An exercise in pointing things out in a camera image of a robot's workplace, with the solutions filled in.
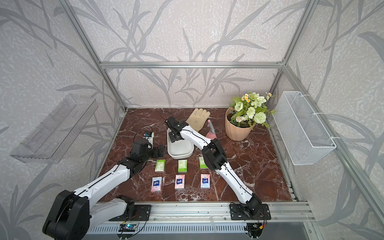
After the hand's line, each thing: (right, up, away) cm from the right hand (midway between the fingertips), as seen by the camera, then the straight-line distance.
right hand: (175, 135), depth 103 cm
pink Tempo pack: (+6, -23, -22) cm, 32 cm away
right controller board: (+44, -42, -31) cm, 69 cm away
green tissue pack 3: (+19, -16, -16) cm, 29 cm away
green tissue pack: (-6, -16, -16) cm, 24 cm away
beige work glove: (+15, +12, +12) cm, 22 cm away
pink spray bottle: (+24, +2, -15) cm, 28 cm away
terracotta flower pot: (+39, +3, -12) cm, 41 cm away
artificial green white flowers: (+45, +17, -24) cm, 54 cm away
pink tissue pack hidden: (+20, -23, -21) cm, 37 cm away
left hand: (-7, -4, -16) cm, 18 cm away
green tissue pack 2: (+7, -16, -16) cm, 24 cm away
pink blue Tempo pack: (-6, -24, -22) cm, 34 cm away
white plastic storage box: (+4, -8, -5) cm, 11 cm away
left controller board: (-18, -41, -32) cm, 55 cm away
